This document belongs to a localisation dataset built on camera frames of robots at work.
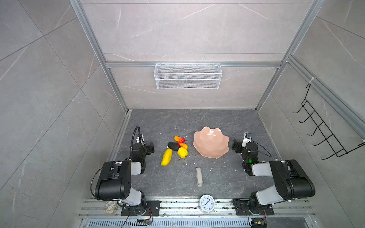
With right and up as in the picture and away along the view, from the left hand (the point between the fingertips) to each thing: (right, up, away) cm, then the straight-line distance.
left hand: (143, 140), depth 94 cm
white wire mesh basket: (+18, +44, +1) cm, 48 cm away
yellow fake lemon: (+27, -8, -4) cm, 28 cm away
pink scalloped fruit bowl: (+47, -3, +5) cm, 47 cm away
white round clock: (+40, -30, -21) cm, 55 cm away
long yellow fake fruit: (+17, -10, -6) cm, 21 cm away
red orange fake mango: (+24, 0, +5) cm, 25 cm away
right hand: (+67, +1, 0) cm, 67 cm away
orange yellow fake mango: (+27, -4, +2) cm, 28 cm away
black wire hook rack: (+96, +7, -27) cm, 100 cm away
